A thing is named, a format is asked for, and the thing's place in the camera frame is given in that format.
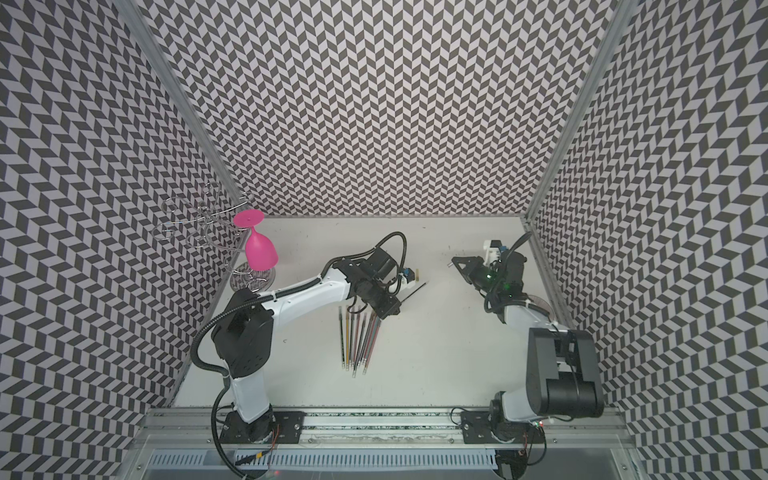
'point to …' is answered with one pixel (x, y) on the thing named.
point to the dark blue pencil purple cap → (361, 341)
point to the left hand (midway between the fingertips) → (394, 312)
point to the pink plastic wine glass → (260, 254)
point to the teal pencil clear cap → (374, 343)
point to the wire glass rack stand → (204, 219)
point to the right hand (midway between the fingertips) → (452, 264)
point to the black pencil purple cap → (352, 339)
